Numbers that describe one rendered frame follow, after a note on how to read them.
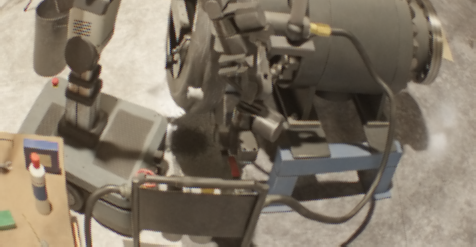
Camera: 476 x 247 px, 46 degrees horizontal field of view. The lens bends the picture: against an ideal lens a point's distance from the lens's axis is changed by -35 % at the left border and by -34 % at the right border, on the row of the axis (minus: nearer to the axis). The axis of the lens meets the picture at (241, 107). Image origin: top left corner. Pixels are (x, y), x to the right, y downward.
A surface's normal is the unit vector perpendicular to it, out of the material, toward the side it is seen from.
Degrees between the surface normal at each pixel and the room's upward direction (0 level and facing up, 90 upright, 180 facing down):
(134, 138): 0
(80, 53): 90
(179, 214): 90
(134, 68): 0
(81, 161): 0
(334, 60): 94
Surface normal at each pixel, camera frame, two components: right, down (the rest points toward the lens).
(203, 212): 0.18, 0.61
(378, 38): 0.23, 0.31
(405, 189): 0.18, -0.79
